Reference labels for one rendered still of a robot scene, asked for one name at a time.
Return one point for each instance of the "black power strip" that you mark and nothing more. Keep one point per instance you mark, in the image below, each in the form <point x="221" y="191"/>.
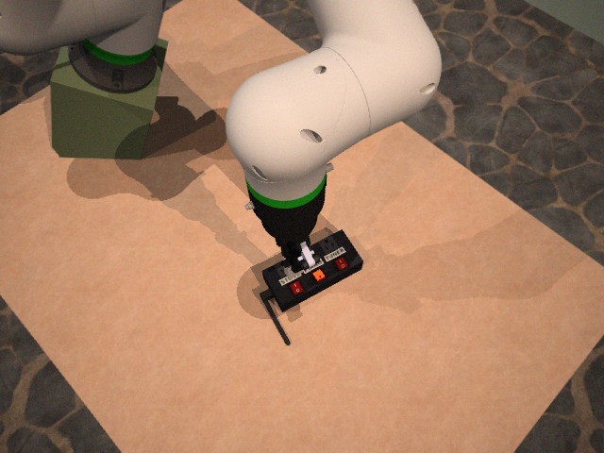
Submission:
<point x="338" y="260"/>

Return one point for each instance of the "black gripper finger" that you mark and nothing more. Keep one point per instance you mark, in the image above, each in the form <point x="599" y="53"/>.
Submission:
<point x="297" y="261"/>
<point x="283" y="251"/>

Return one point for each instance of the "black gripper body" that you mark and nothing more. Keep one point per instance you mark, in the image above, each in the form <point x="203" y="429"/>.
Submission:
<point x="294" y="236"/>

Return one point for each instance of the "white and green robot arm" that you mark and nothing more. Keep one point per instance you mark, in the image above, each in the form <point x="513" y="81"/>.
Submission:
<point x="283" y="124"/>

